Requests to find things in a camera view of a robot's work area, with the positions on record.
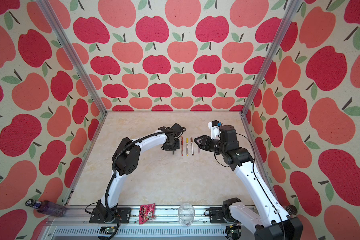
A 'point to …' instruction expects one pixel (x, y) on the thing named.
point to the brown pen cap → (191, 139)
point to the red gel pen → (182, 143)
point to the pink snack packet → (146, 212)
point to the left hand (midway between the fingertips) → (178, 150)
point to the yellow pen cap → (187, 140)
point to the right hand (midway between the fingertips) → (200, 139)
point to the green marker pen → (173, 152)
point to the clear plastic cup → (186, 213)
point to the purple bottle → (47, 207)
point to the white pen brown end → (192, 146)
